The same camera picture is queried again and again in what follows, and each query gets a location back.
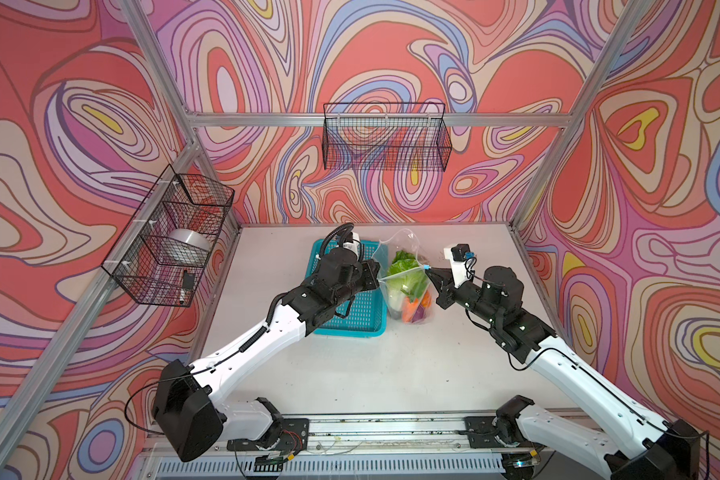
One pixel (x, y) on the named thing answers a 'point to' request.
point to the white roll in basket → (185, 245)
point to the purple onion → (418, 314)
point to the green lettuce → (405, 279)
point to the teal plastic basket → (368, 314)
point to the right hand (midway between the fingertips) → (429, 275)
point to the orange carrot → (409, 309)
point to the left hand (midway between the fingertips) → (385, 263)
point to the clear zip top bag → (406, 240)
